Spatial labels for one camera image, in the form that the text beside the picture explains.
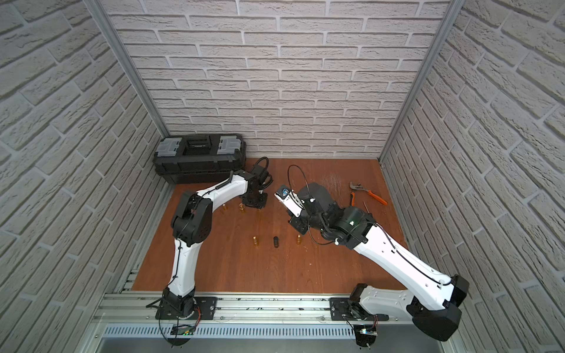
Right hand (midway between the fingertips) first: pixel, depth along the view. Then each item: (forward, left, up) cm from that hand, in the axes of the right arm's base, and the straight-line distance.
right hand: (295, 206), depth 68 cm
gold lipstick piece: (+16, +23, -23) cm, 36 cm away
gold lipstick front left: (0, +16, -24) cm, 29 cm away
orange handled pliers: (+26, -35, -27) cm, 51 cm away
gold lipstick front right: (0, -2, -24) cm, 24 cm away
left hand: (+18, +13, -25) cm, 34 cm away
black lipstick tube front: (-2, +8, -23) cm, 24 cm away
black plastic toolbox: (+37, +41, -12) cm, 56 cm away
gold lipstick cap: (0, +22, +3) cm, 22 cm away
